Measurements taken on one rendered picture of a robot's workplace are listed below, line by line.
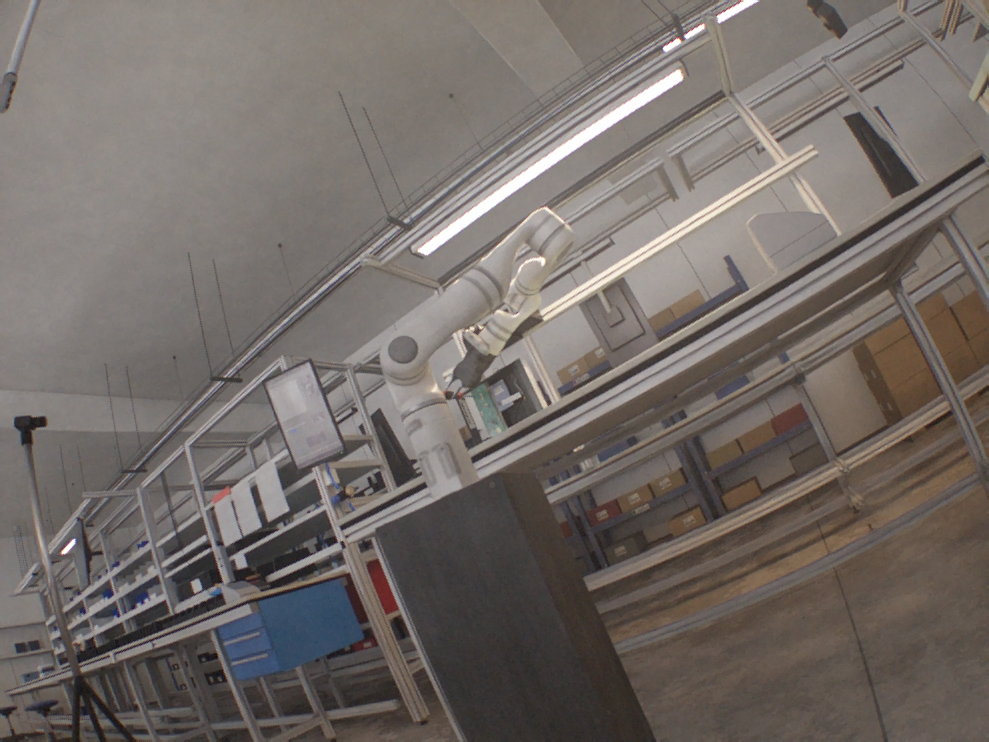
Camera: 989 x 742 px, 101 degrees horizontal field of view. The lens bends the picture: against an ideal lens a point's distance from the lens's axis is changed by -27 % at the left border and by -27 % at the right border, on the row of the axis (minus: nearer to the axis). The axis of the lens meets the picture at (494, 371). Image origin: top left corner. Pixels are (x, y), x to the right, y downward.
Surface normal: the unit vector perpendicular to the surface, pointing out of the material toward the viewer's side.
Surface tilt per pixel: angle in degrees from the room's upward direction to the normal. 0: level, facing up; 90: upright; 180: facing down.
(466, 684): 90
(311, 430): 101
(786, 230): 90
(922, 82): 90
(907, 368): 90
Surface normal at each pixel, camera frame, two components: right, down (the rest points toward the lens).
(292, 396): -0.02, -0.10
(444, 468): -0.32, -0.17
